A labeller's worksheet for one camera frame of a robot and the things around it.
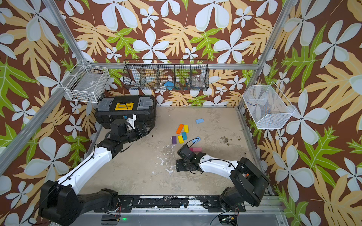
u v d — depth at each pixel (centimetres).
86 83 87
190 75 99
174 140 99
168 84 96
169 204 75
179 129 107
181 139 99
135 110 95
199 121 111
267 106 84
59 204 39
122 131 63
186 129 105
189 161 66
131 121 73
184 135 101
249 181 43
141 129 71
